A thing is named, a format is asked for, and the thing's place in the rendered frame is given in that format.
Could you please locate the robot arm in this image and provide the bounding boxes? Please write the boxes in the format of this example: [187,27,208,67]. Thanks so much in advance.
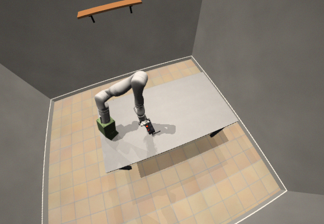
[95,71,149,127]

